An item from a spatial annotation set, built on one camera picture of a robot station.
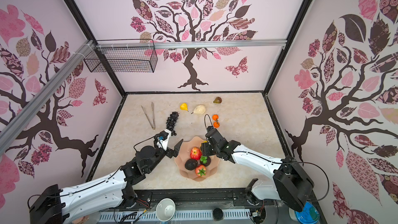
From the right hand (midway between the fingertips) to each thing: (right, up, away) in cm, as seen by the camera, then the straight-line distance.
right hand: (204, 145), depth 84 cm
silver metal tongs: (-34, +9, +16) cm, 38 cm away
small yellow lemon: (-14, +22, +23) cm, 35 cm away
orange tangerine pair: (+8, +11, +13) cm, 19 cm away
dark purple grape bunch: (-22, +12, +13) cm, 28 cm away
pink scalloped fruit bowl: (-11, -5, 0) cm, 12 cm away
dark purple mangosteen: (0, -7, -4) cm, 8 cm away
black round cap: (+5, -22, -22) cm, 32 cm away
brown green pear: (+10, +27, +27) cm, 39 cm away
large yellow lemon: (0, +2, +2) cm, 3 cm away
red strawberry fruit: (-2, -11, -8) cm, 13 cm away
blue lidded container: (+43, -22, -22) cm, 54 cm away
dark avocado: (-7, -8, -7) cm, 13 cm away
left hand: (-15, +6, -8) cm, 18 cm away
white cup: (-18, -26, -14) cm, 35 cm away
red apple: (-5, -3, -2) cm, 6 cm away
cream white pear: (-3, +20, +19) cm, 28 cm away
